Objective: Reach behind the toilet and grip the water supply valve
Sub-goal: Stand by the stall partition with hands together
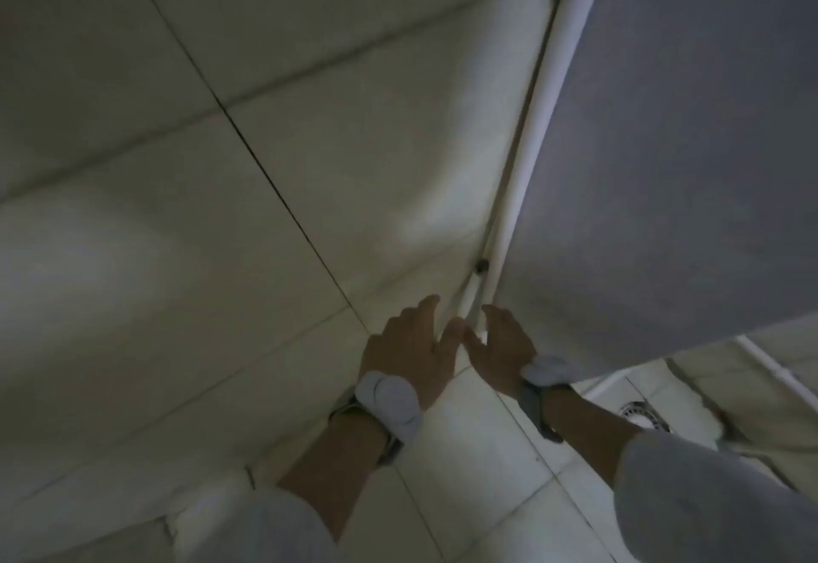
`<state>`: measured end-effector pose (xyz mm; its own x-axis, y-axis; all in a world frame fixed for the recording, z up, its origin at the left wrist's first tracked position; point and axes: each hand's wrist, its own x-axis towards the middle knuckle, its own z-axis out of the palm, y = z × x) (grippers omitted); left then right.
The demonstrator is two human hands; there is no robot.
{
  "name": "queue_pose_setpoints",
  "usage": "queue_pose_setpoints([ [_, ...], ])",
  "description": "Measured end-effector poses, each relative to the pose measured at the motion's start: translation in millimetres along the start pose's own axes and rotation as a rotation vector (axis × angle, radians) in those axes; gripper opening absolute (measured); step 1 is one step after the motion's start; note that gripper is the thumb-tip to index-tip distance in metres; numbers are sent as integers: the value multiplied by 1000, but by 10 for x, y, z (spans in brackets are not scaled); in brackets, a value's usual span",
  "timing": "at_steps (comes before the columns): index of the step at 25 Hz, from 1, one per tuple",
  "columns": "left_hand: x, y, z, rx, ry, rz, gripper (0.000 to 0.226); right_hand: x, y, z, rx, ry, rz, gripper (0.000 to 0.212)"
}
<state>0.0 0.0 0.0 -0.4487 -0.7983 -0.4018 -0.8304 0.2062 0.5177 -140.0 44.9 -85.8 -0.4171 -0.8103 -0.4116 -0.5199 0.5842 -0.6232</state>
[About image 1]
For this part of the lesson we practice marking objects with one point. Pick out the person's right hand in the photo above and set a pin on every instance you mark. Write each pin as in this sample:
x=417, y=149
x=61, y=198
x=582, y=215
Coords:
x=505, y=355

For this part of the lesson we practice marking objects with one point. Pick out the person's left hand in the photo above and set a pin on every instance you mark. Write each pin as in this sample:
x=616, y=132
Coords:
x=406, y=351

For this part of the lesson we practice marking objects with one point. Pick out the white metal partition post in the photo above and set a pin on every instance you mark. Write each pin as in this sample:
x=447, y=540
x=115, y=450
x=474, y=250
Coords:
x=543, y=96

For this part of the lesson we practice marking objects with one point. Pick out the person's right forearm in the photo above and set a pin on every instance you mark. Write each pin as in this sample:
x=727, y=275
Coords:
x=677, y=492

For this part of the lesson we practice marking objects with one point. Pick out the person's left forearm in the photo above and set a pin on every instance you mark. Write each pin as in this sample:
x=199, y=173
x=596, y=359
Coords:
x=326, y=473

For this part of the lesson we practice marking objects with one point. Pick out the round metal floor drain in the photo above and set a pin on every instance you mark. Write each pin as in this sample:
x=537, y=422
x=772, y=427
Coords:
x=644, y=416

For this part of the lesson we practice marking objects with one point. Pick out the grey partition panel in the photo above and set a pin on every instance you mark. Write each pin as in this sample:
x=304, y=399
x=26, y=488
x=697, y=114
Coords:
x=671, y=153

